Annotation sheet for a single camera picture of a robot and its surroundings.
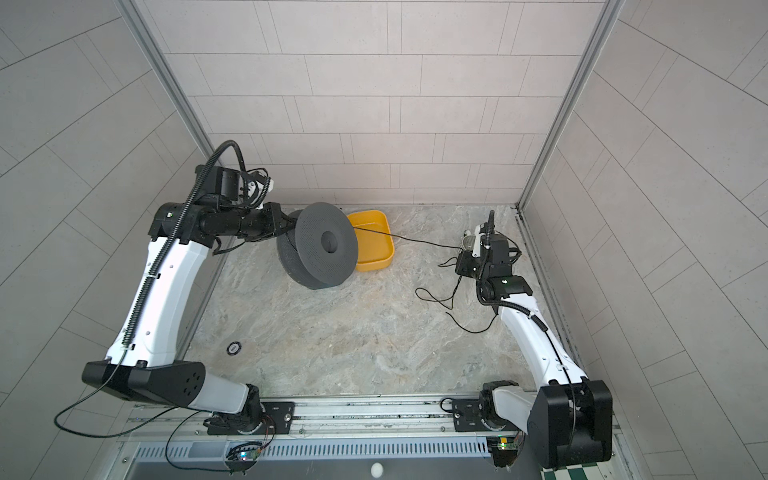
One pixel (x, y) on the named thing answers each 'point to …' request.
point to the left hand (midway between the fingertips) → (298, 216)
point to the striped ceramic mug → (469, 241)
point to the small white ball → (377, 470)
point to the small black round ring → (233, 348)
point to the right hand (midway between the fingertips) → (460, 253)
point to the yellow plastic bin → (374, 241)
